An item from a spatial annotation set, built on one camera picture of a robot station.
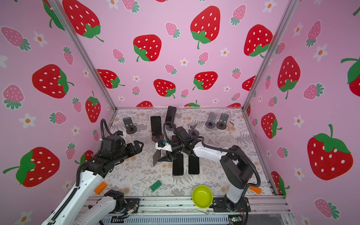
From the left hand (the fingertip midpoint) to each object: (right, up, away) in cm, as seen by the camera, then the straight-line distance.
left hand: (138, 145), depth 77 cm
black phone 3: (+32, -15, +12) cm, 37 cm away
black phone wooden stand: (+6, +13, +16) cm, 22 cm away
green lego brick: (+9, -24, +3) cm, 26 cm away
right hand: (+11, -4, +2) cm, 12 cm away
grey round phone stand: (+47, +11, +33) cm, 58 cm away
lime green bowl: (+36, -28, 0) cm, 46 cm away
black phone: (+18, 0, +25) cm, 31 cm away
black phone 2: (+22, -15, +12) cm, 29 cm away
